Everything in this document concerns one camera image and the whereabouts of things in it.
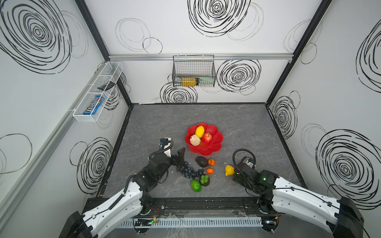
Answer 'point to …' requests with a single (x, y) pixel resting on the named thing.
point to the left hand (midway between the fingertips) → (179, 148)
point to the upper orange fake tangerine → (211, 162)
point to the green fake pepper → (196, 186)
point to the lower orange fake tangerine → (210, 171)
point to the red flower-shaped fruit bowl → (205, 149)
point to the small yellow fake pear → (229, 170)
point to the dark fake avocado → (202, 161)
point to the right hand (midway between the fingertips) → (234, 178)
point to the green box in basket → (206, 81)
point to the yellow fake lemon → (200, 131)
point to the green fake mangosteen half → (204, 180)
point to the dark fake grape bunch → (186, 170)
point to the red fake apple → (207, 137)
